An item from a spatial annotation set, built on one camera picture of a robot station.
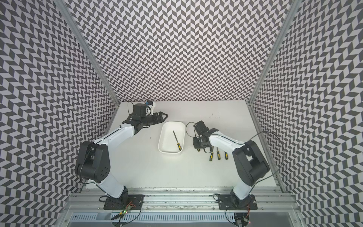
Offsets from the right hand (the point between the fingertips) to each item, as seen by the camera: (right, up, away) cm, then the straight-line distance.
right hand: (197, 147), depth 90 cm
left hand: (-21, +19, -1) cm, 29 cm away
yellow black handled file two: (-12, +1, +4) cm, 13 cm away
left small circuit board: (-37, -26, -22) cm, 51 cm away
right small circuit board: (+23, -30, -22) cm, 44 cm away
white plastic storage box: (-20, +1, +5) cm, 21 cm away
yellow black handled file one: (+1, -1, -2) cm, 3 cm away
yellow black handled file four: (+14, -5, -1) cm, 15 cm away
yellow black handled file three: (+9, -6, -2) cm, 11 cm away
